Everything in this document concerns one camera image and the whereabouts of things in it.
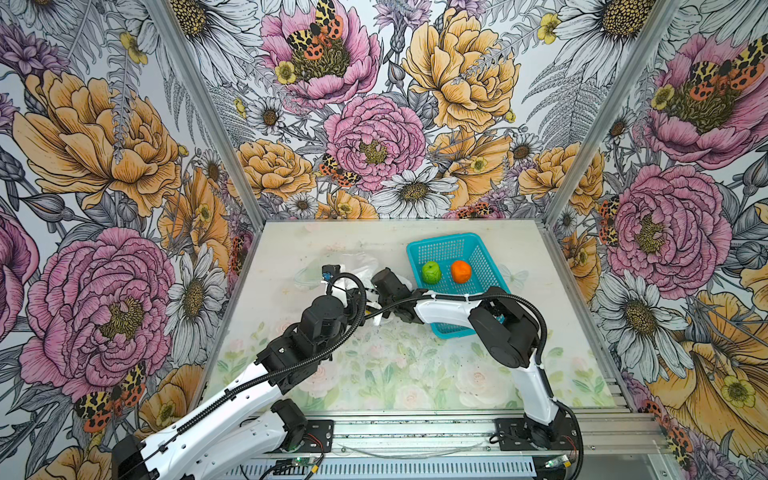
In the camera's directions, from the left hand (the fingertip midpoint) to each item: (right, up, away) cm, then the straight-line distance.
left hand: (357, 295), depth 74 cm
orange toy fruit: (+31, +4, +27) cm, 41 cm away
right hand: (+4, -4, +24) cm, 24 cm away
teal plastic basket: (+27, +10, +32) cm, 43 cm away
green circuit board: (-12, -38, -3) cm, 40 cm away
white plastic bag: (-3, +6, +4) cm, 8 cm away
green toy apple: (+21, +4, +26) cm, 33 cm away
